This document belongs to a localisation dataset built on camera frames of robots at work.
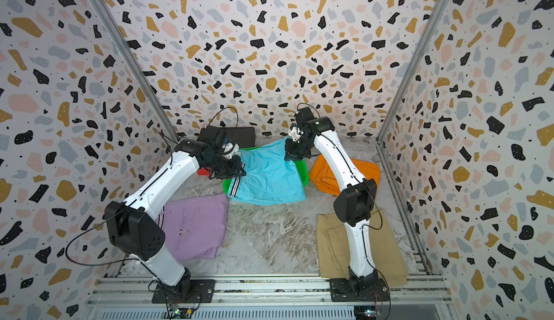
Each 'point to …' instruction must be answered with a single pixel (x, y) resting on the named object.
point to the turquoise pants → (269, 177)
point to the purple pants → (195, 227)
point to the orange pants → (322, 177)
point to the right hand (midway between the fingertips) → (285, 157)
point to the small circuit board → (174, 312)
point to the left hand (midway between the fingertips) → (247, 172)
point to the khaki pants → (335, 255)
